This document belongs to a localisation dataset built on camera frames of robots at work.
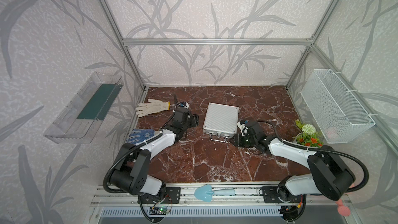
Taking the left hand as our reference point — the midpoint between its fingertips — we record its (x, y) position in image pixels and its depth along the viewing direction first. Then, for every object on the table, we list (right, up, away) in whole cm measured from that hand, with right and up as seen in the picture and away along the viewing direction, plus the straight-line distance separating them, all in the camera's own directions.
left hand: (195, 116), depth 90 cm
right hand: (+20, -13, -3) cm, 24 cm away
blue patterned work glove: (-35, -12, +5) cm, 38 cm away
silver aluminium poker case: (+16, -4, +5) cm, 17 cm away
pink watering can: (+62, -35, -29) cm, 77 cm away
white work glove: (-29, +6, +18) cm, 35 cm away
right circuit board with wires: (+47, -45, -16) cm, 67 cm away
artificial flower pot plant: (+59, -9, -13) cm, 61 cm away
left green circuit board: (-15, -41, -20) cm, 48 cm away
